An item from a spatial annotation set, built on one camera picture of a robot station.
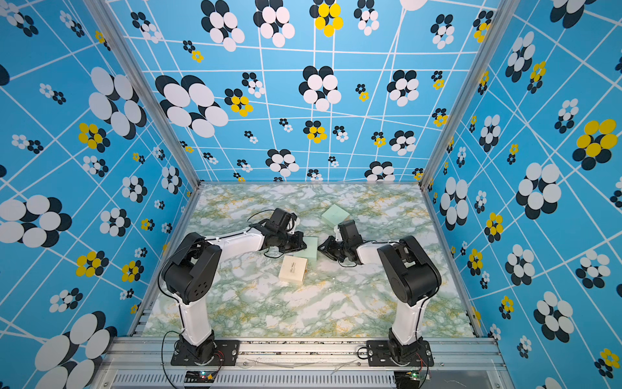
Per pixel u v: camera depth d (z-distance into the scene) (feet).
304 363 2.38
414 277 1.61
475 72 2.65
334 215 3.45
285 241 2.69
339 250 2.75
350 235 2.58
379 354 2.37
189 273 1.65
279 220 2.53
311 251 3.07
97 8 2.22
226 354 2.42
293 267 2.91
